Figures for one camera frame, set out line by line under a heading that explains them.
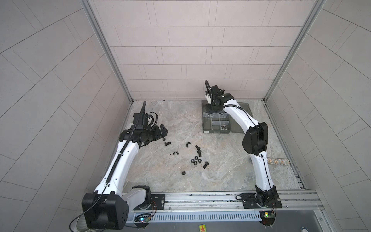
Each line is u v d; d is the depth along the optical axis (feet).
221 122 3.18
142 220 2.11
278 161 2.69
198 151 2.91
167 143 2.99
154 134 2.22
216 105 2.33
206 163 2.71
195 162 2.77
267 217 2.23
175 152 2.87
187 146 2.99
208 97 2.57
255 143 1.83
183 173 2.63
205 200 2.37
